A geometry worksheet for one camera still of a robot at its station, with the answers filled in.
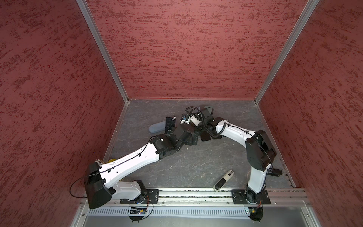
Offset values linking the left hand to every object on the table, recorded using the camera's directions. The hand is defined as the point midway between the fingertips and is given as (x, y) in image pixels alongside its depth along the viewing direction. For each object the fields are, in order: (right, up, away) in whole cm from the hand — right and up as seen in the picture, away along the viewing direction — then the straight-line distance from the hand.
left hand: (188, 134), depth 75 cm
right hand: (+4, 0, +18) cm, 18 cm away
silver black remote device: (+19, -26, +1) cm, 32 cm away
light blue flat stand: (-21, +1, +27) cm, 35 cm away
